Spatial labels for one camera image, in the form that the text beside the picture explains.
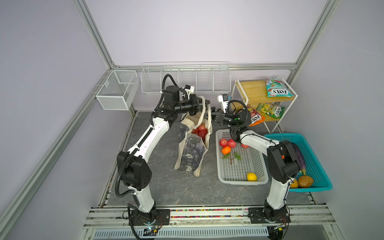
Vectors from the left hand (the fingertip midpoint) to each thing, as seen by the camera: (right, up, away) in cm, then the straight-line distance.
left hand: (211, 104), depth 70 cm
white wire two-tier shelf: (+27, +10, +16) cm, 32 cm away
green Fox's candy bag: (+43, -1, +25) cm, 50 cm away
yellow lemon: (+24, -39, +12) cm, 47 cm away
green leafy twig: (+13, -29, +24) cm, 40 cm away
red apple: (+10, -21, +26) cm, 35 cm away
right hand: (-5, -5, 0) cm, 7 cm away
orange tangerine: (+11, -25, +22) cm, 35 cm away
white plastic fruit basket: (+20, -35, +21) cm, 46 cm away
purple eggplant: (+56, -30, +19) cm, 66 cm away
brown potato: (+52, -41, +11) cm, 67 cm away
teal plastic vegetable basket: (+59, -35, +13) cm, 70 cm away
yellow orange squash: (+46, -42, +10) cm, 63 cm away
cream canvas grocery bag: (-8, -19, +4) cm, 21 cm away
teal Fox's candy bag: (+37, +11, +12) cm, 41 cm away
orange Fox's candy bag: (+30, -5, +22) cm, 37 cm away
